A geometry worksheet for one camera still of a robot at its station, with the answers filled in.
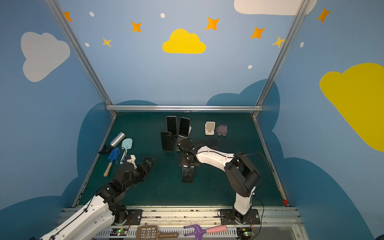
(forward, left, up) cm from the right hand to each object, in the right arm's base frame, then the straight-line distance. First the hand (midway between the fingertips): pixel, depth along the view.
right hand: (187, 161), depth 90 cm
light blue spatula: (+12, +43, -3) cm, 45 cm away
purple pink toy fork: (-35, -9, -4) cm, 36 cm away
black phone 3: (-8, -1, -2) cm, 8 cm away
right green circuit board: (-34, -31, -5) cm, 46 cm away
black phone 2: (+24, +3, +2) cm, 25 cm away
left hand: (-7, +16, +9) cm, 19 cm away
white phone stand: (+27, -14, 0) cm, 31 cm away
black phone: (+28, +14, +2) cm, 31 cm away
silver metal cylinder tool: (+14, +50, -1) cm, 52 cm away
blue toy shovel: (+3, +49, -4) cm, 49 cm away
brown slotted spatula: (-36, +14, -4) cm, 39 cm away
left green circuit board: (-37, +30, -4) cm, 48 cm away
